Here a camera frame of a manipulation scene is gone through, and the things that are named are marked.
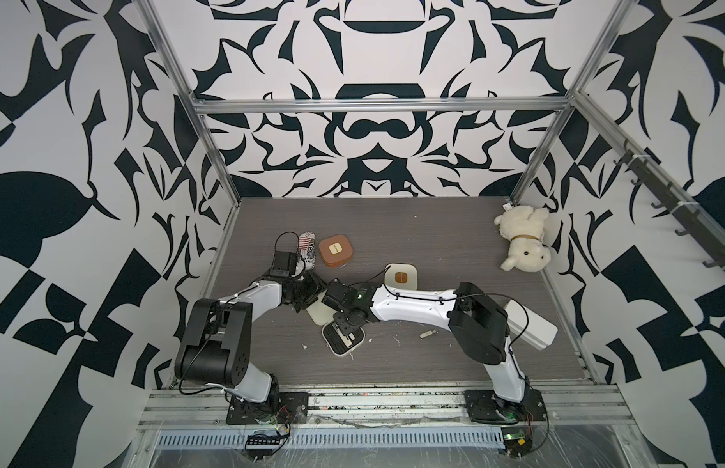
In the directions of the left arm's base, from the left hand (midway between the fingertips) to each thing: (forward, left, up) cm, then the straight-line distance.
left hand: (321, 285), depth 93 cm
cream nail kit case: (-16, -4, -2) cm, 17 cm away
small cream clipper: (-16, -9, -2) cm, 19 cm away
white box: (-16, -60, +1) cm, 62 cm away
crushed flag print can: (+14, +6, +1) cm, 15 cm away
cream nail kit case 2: (+3, -26, 0) cm, 26 cm away
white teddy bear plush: (+16, -68, +7) cm, 71 cm away
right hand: (-11, -7, -1) cm, 13 cm away
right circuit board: (-42, -48, -3) cm, 64 cm away
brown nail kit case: (+13, -4, 0) cm, 14 cm away
